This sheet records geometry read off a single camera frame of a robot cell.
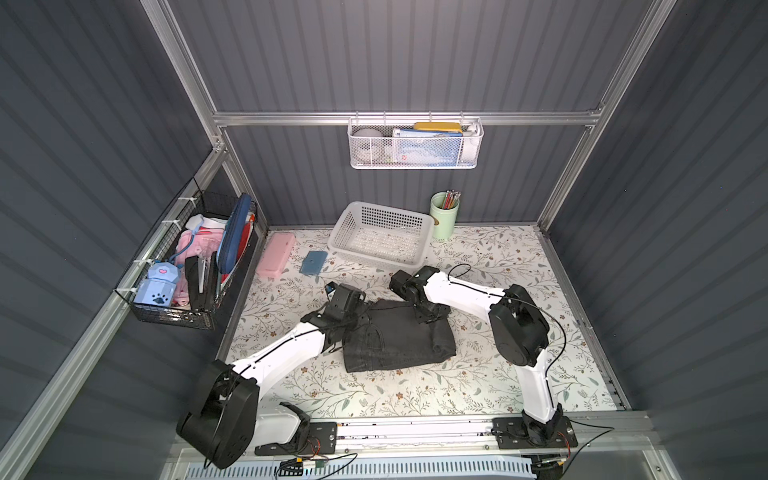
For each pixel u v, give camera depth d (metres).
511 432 0.74
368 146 0.84
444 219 1.12
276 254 1.09
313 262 1.08
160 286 0.59
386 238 1.16
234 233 0.66
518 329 0.52
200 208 0.81
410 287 0.69
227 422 0.40
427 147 0.86
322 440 0.74
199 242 0.74
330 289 0.78
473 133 0.85
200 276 0.66
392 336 0.88
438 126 0.89
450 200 1.08
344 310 0.67
